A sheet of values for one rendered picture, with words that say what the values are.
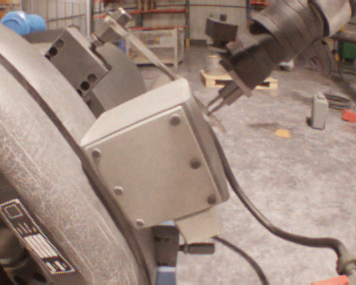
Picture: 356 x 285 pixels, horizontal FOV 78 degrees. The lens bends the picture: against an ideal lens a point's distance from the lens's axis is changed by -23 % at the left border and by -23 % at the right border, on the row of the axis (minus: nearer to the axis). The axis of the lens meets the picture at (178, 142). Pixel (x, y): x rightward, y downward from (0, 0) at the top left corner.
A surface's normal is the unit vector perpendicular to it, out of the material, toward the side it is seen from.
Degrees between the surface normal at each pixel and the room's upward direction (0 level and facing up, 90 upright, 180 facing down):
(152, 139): 90
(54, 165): 67
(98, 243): 78
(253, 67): 101
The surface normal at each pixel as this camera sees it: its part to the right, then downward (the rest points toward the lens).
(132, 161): -0.01, 0.40
